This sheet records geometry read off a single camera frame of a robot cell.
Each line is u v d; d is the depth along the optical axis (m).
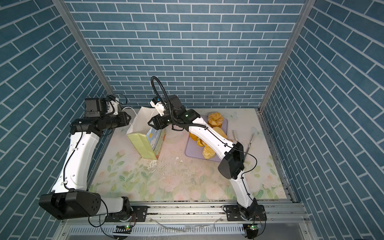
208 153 0.91
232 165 0.56
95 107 0.53
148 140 0.77
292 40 0.83
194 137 0.99
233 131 1.05
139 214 0.74
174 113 0.59
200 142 0.94
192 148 1.00
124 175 0.87
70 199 0.38
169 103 0.58
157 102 0.67
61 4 0.69
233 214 0.74
